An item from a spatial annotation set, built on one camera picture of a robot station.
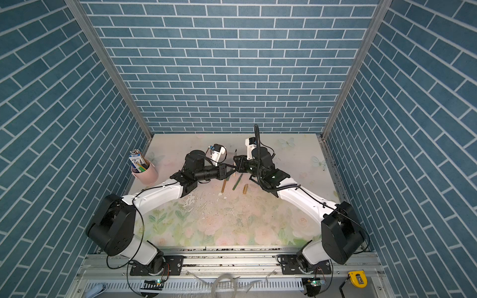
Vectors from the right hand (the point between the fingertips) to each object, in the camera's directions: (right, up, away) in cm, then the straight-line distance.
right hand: (235, 158), depth 79 cm
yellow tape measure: (+48, -45, -10) cm, 66 cm away
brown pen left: (-7, -15, +19) cm, 26 cm away
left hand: (+3, -5, 0) cm, 6 cm away
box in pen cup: (-47, -1, +9) cm, 48 cm away
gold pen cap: (+4, -16, +17) cm, 24 cm away
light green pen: (0, -13, +20) cm, 24 cm away
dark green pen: (0, +3, +1) cm, 3 cm away
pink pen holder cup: (-44, -9, +14) cm, 48 cm away
